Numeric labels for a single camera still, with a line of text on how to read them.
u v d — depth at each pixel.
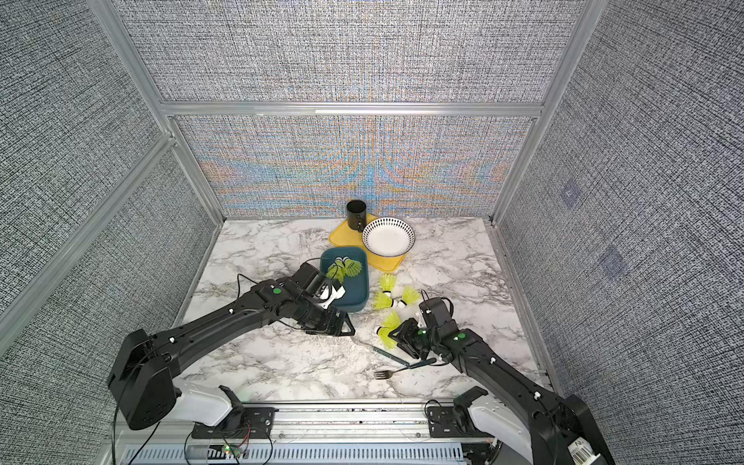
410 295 0.94
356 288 1.00
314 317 0.67
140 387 0.40
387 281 0.98
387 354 0.85
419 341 0.71
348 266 1.02
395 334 0.79
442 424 0.73
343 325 0.70
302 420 0.75
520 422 0.46
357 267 1.03
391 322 0.88
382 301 0.94
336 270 1.00
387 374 0.82
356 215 1.10
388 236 1.10
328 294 0.67
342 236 1.14
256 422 0.74
